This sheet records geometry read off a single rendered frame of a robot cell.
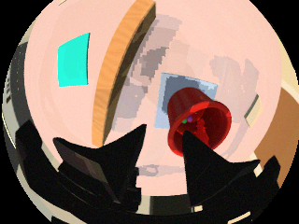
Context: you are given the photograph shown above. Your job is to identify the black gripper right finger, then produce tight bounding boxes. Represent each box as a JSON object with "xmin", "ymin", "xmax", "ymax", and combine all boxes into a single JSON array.
[{"xmin": 182, "ymin": 131, "xmax": 261, "ymax": 208}]

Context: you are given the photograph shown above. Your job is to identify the dark red cup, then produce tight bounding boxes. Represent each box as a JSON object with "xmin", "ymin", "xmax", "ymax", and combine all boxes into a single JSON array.
[{"xmin": 167, "ymin": 87, "xmax": 232, "ymax": 157}]

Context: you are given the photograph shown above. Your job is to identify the orange flat bar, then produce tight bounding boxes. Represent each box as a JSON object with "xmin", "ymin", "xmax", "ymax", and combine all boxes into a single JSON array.
[{"xmin": 91, "ymin": 0, "xmax": 157, "ymax": 148}]

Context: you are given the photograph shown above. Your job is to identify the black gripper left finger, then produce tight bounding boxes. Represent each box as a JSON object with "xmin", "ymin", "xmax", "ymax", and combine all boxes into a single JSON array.
[{"xmin": 52, "ymin": 123, "xmax": 147, "ymax": 204}]

